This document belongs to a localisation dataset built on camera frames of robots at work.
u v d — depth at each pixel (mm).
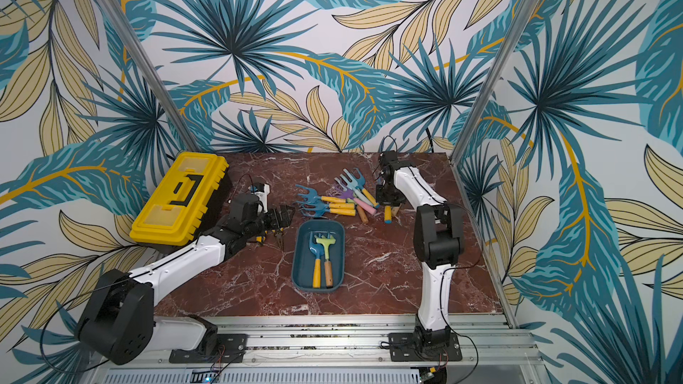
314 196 1034
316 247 902
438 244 555
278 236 949
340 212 1005
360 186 1090
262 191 779
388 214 931
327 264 878
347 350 748
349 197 1042
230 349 732
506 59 855
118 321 409
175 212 818
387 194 856
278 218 768
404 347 733
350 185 1088
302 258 890
